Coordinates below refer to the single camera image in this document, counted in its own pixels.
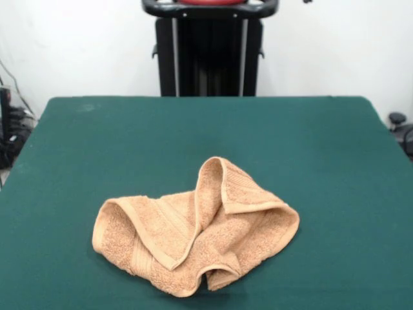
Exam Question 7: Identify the orange terry towel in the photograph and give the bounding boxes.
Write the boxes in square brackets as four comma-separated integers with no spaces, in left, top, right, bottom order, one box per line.
[92,156,301,289]

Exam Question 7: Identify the black equipment with cables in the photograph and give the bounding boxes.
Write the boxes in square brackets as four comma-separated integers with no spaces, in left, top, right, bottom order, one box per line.
[0,57,39,170]

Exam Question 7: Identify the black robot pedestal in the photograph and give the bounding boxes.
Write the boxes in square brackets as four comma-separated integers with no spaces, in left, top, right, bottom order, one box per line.
[141,0,279,98]

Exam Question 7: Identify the dark green table cloth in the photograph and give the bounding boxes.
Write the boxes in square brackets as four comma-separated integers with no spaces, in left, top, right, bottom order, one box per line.
[0,96,413,310]

